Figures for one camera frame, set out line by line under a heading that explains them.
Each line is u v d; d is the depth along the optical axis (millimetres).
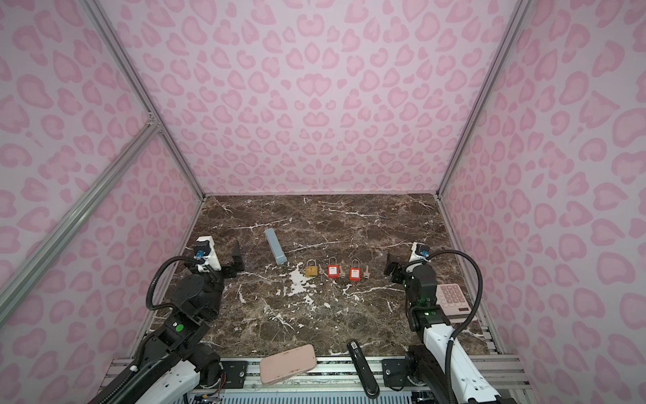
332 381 721
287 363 739
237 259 666
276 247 975
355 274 927
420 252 704
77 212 638
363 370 714
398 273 736
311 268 947
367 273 936
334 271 932
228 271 643
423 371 598
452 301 857
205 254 579
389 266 751
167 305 568
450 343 517
